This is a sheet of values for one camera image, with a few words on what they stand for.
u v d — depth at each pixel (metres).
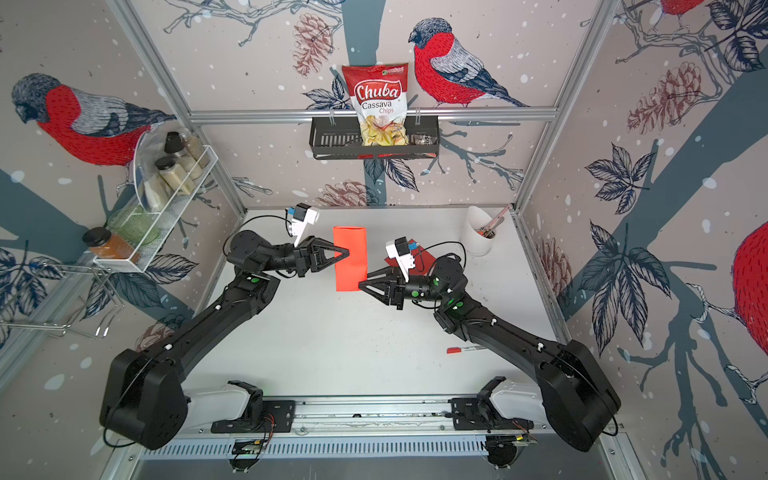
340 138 0.95
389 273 0.66
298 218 0.60
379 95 0.81
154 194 0.70
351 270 0.64
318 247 0.61
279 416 0.73
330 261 0.63
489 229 1.03
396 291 0.61
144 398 0.40
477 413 0.66
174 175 0.76
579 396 0.41
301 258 0.59
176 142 0.79
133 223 0.71
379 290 0.67
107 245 0.60
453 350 0.84
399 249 0.61
